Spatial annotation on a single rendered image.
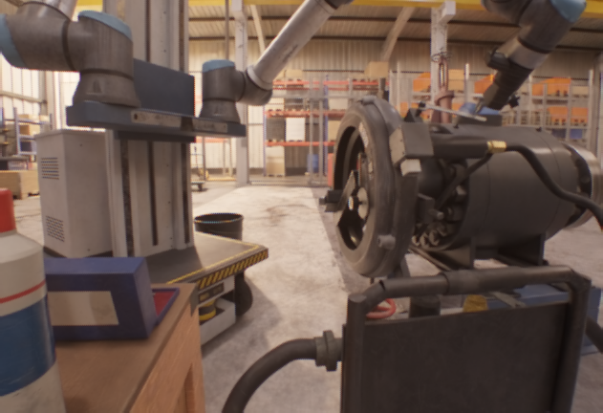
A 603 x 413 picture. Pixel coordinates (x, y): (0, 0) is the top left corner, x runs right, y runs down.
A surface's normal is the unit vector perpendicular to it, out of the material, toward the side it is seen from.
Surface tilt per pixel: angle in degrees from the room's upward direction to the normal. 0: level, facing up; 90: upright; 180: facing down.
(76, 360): 0
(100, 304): 103
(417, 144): 68
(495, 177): 78
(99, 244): 90
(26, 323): 90
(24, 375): 90
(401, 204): 91
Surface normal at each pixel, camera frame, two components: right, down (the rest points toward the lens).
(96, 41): 0.36, 0.09
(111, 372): 0.00, -1.00
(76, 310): 0.11, 0.31
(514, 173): 0.11, -0.18
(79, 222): 0.86, 0.05
